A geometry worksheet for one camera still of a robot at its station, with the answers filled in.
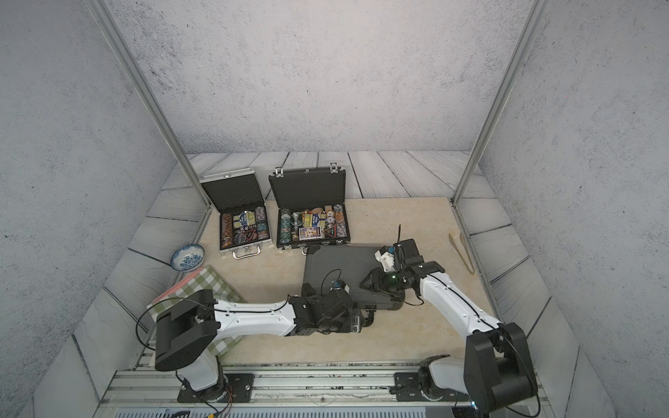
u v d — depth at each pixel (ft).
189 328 1.52
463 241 3.73
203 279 3.09
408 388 2.36
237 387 2.39
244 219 3.65
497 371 1.33
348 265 3.01
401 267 2.20
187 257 3.30
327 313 2.07
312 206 3.73
